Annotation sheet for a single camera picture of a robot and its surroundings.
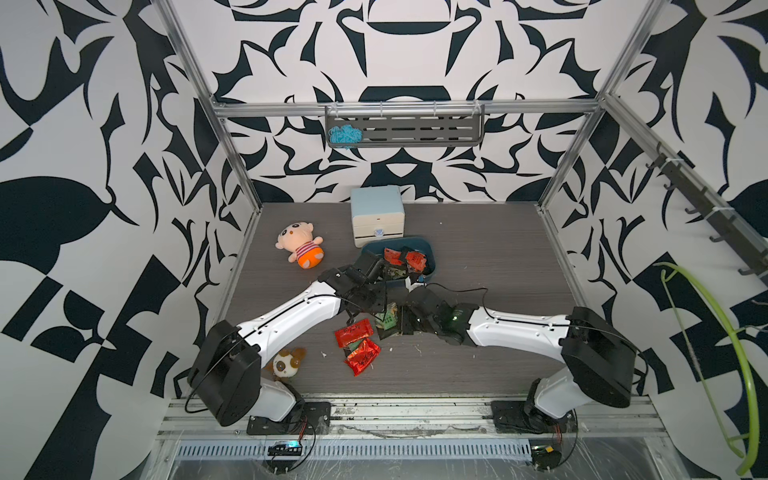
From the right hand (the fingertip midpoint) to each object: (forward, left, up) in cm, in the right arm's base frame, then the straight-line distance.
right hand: (391, 311), depth 84 cm
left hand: (+3, +4, +3) cm, 6 cm away
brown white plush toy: (-13, +28, -4) cm, 31 cm away
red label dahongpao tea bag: (+20, -9, -4) cm, 22 cm away
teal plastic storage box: (+24, +5, -6) cm, 25 cm away
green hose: (-23, -60, +23) cm, 68 cm away
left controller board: (-30, +26, -10) cm, 41 cm away
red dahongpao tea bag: (+20, -1, -3) cm, 20 cm away
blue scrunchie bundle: (+44, +13, +27) cm, 53 cm away
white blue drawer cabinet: (+30, +4, +7) cm, 31 cm away
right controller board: (-33, -36, -10) cm, 49 cm away
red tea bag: (-10, +8, -7) cm, 15 cm away
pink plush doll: (+26, +31, -1) cm, 41 cm away
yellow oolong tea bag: (-1, +1, -2) cm, 2 cm away
